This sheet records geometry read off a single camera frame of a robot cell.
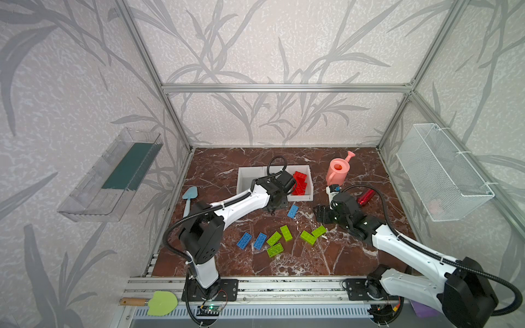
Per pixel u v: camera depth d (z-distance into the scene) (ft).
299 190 3.16
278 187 2.08
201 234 1.50
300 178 3.34
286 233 2.84
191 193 3.27
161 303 2.32
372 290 2.13
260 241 2.76
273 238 2.84
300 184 3.25
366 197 3.14
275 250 2.71
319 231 2.88
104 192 2.15
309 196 3.16
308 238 2.78
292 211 3.09
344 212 2.10
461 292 1.27
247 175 3.51
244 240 2.77
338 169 3.16
